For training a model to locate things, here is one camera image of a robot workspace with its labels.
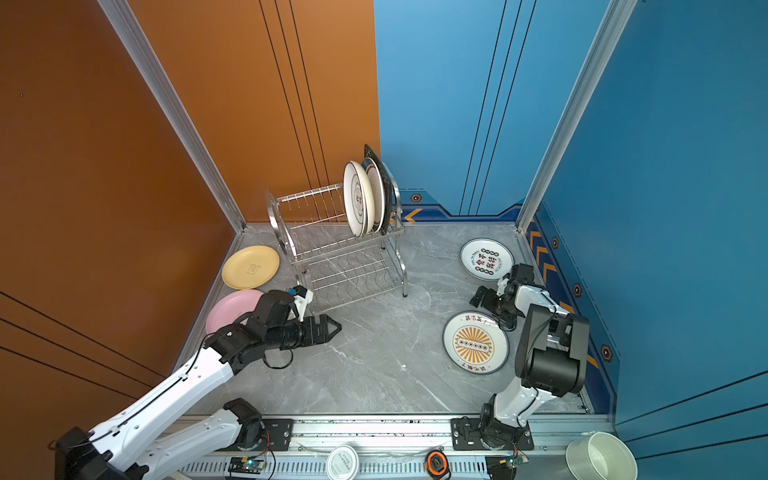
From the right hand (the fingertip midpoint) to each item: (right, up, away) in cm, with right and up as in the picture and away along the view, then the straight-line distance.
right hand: (482, 308), depth 94 cm
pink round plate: (-81, 0, +2) cm, 81 cm away
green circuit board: (-63, -33, -24) cm, 75 cm away
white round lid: (-39, -28, -29) cm, 57 cm away
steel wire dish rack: (-48, +12, +10) cm, 51 cm away
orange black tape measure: (-18, -30, -27) cm, 45 cm away
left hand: (-44, -2, -18) cm, 48 cm away
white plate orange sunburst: (-4, -9, -5) cm, 11 cm away
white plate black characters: (+6, +15, +14) cm, 22 cm away
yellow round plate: (-80, +12, +12) cm, 81 cm away
